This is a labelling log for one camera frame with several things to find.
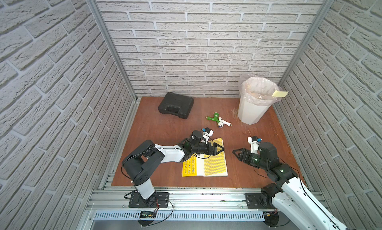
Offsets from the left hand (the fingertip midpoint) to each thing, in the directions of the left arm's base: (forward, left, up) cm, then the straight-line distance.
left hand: (216, 143), depth 84 cm
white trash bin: (+20, -25, +3) cm, 32 cm away
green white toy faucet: (+21, -7, -7) cm, 23 cm away
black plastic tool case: (+33, +25, -4) cm, 42 cm away
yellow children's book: (-10, +8, -7) cm, 15 cm away
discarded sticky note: (+22, -37, +19) cm, 47 cm away
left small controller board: (-33, +36, -12) cm, 50 cm away
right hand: (-7, -10, +2) cm, 13 cm away
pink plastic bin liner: (+36, -31, +9) cm, 48 cm away
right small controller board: (-35, -24, -9) cm, 44 cm away
